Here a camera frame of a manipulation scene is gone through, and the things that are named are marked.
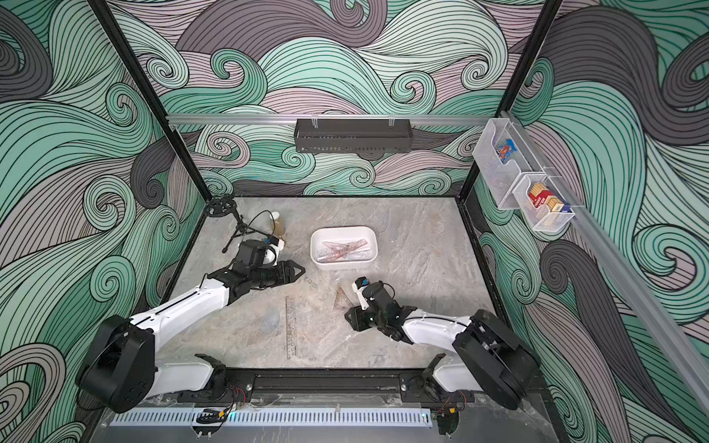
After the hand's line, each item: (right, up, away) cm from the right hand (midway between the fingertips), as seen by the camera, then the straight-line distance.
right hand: (353, 314), depth 87 cm
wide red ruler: (0, +20, +17) cm, 26 cm away
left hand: (-17, +15, -2) cm, 23 cm away
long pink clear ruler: (-19, -3, -3) cm, 20 cm away
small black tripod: (-42, +35, -1) cm, 54 cm away
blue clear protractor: (-27, -2, -1) cm, 27 cm away
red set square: (-5, +19, +17) cm, 26 cm away
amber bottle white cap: (-28, +29, +16) cm, 43 cm away
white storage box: (-3, +24, +22) cm, 33 cm away
